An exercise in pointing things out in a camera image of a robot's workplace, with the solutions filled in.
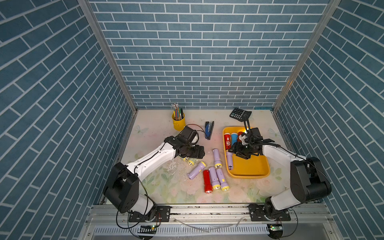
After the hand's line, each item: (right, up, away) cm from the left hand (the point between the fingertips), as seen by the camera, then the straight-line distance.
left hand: (202, 154), depth 82 cm
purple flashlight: (+9, -6, +6) cm, 13 cm away
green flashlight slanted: (-7, -6, +7) cm, 11 cm away
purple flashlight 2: (+12, -17, -3) cm, 21 cm away
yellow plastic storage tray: (+33, -9, +7) cm, 35 cm away
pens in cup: (-17, +24, +20) cm, 36 cm away
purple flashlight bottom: (+17, -4, +8) cm, 19 cm away
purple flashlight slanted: (-3, -10, +4) cm, 11 cm away
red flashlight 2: (+2, -15, 0) cm, 15 cm away
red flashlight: (+26, +10, +20) cm, 35 cm away
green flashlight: (-10, -4, +9) cm, 14 cm away
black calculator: (+30, +24, +33) cm, 51 cm away
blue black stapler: (+5, +13, +24) cm, 28 cm away
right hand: (+19, 0, +8) cm, 21 cm away
